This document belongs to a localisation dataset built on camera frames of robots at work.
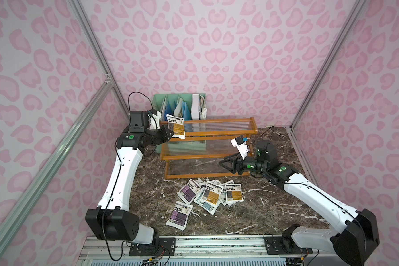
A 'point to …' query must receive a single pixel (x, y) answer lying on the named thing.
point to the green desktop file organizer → (192, 107)
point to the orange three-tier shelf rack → (206, 143)
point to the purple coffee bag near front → (180, 215)
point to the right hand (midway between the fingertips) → (221, 162)
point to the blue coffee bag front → (209, 207)
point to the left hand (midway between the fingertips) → (172, 130)
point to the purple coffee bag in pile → (189, 191)
